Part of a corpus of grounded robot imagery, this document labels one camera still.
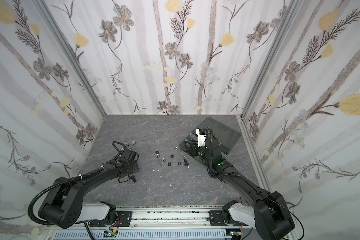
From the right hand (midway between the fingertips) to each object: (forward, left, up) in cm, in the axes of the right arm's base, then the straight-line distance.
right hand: (185, 139), depth 78 cm
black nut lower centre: (-4, +9, -23) cm, 25 cm away
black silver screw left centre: (+1, +17, -23) cm, 29 cm away
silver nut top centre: (+7, +5, -24) cm, 25 cm away
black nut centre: (+2, +8, -24) cm, 26 cm away
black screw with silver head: (0, 0, -22) cm, 22 cm away
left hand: (-6, +32, -22) cm, 40 cm away
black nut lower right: (-4, +2, -22) cm, 23 cm away
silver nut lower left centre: (-2, +13, -23) cm, 27 cm away
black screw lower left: (-15, +29, -22) cm, 40 cm away
